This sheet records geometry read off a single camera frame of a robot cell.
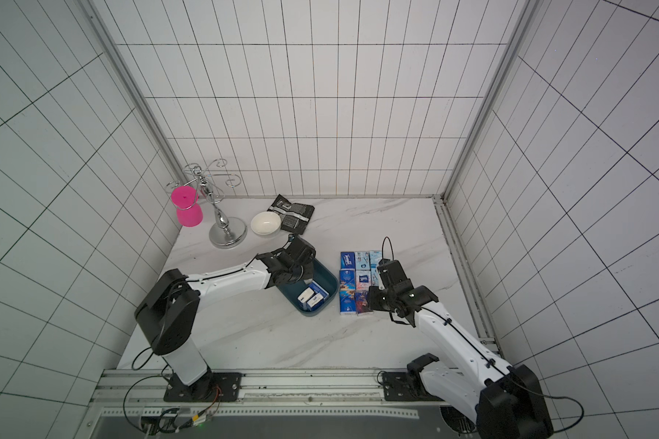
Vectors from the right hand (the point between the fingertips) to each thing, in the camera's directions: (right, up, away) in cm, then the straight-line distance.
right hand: (362, 297), depth 83 cm
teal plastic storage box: (-12, +5, +8) cm, 15 cm away
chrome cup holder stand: (-52, +19, +23) cm, 60 cm away
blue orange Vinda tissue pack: (-4, +4, +9) cm, 11 cm away
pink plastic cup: (-54, +30, -3) cm, 62 cm away
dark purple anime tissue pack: (0, -3, +4) cm, 5 cm away
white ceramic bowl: (-36, +23, +24) cm, 49 cm away
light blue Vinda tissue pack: (+2, +9, +14) cm, 17 cm away
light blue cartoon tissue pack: (+6, +10, +14) cm, 18 cm away
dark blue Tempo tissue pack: (-4, +9, +14) cm, 17 cm away
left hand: (-19, +6, +7) cm, 21 cm away
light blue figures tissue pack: (+6, +4, +9) cm, 11 cm away
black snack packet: (-25, +25, +27) cm, 45 cm away
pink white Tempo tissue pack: (+1, +3, +8) cm, 9 cm away
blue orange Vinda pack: (-4, -3, +3) cm, 6 cm away
